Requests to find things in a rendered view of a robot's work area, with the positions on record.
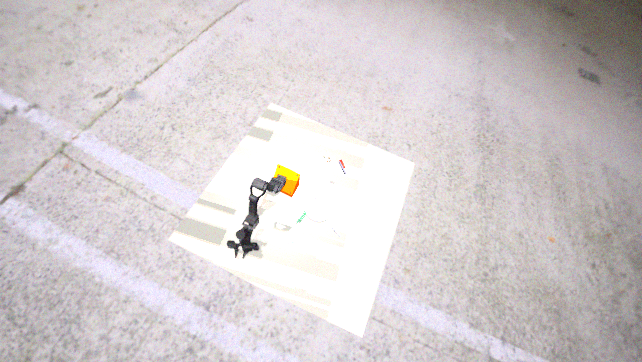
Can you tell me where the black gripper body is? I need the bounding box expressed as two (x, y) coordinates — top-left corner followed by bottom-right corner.
(226, 237), (259, 250)

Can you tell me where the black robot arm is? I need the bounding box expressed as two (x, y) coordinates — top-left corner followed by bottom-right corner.
(236, 174), (287, 251)

